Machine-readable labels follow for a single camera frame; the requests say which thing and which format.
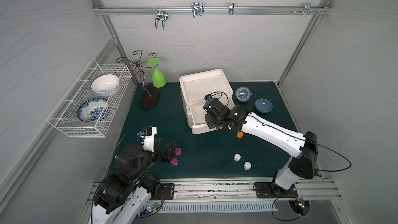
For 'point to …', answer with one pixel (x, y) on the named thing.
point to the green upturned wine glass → (158, 79)
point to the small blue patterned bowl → (243, 94)
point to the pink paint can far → (178, 151)
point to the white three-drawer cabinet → (194, 87)
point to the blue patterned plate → (90, 110)
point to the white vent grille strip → (218, 206)
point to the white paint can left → (237, 157)
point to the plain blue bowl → (263, 106)
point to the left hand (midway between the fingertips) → (169, 142)
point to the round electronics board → (301, 206)
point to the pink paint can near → (174, 162)
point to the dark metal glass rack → (150, 96)
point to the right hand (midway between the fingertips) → (210, 115)
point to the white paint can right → (247, 165)
